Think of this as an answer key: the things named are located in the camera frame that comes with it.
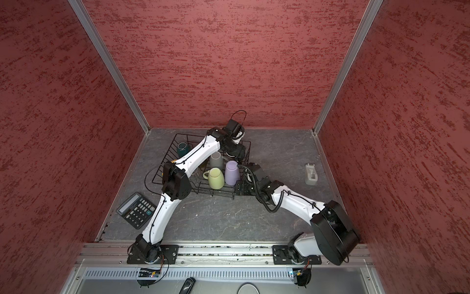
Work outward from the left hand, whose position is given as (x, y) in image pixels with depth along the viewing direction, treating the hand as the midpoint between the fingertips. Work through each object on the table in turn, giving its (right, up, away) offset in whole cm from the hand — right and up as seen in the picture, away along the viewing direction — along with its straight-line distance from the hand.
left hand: (236, 153), depth 95 cm
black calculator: (-48, -27, -10) cm, 56 cm away
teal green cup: (-29, +2, 0) cm, 29 cm away
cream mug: (-10, -12, -10) cm, 18 cm away
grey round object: (+5, -50, -28) cm, 57 cm away
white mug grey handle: (-10, -4, -4) cm, 12 cm away
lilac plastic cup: (-2, -9, -10) cm, 13 cm away
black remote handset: (-17, -47, -30) cm, 58 cm away
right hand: (+2, -18, -8) cm, 20 cm away
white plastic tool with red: (+40, -13, +1) cm, 42 cm away
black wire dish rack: (-37, -1, 0) cm, 37 cm away
